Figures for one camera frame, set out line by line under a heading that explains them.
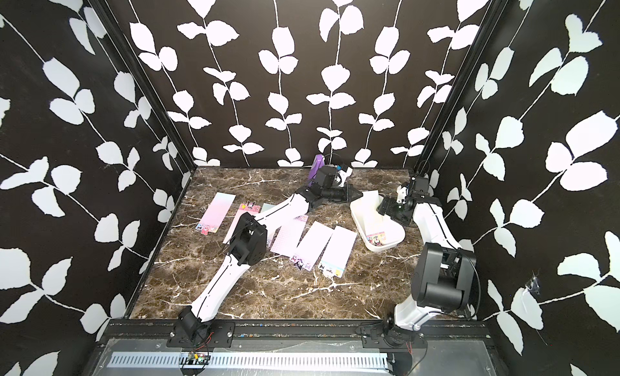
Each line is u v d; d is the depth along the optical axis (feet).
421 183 2.36
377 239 3.05
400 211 2.52
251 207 3.50
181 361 2.35
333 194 2.77
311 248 3.07
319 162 3.24
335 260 2.98
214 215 3.44
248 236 2.27
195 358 2.31
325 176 2.56
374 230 3.10
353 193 2.81
